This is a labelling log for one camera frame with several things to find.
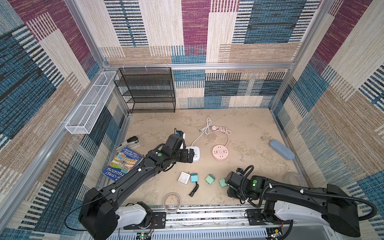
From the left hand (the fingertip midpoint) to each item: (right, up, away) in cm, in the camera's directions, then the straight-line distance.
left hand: (187, 150), depth 80 cm
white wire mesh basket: (-49, +15, -10) cm, 52 cm away
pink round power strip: (+20, -4, +14) cm, 24 cm away
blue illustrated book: (-38, -8, +11) cm, 40 cm away
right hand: (+24, -24, 0) cm, 33 cm away
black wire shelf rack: (-30, +39, +29) cm, 57 cm away
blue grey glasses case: (+59, -2, +15) cm, 60 cm away
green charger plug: (+12, -17, +4) cm, 21 cm away
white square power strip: (+5, -2, +14) cm, 15 cm away
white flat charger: (-2, -16, +4) cm, 16 cm away
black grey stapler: (-38, +2, +19) cm, 42 cm away
